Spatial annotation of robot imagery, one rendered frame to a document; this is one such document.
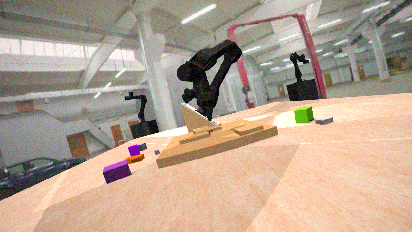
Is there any green cube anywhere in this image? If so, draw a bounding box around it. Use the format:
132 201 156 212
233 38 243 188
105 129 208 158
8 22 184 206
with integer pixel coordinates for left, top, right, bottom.
294 106 314 123

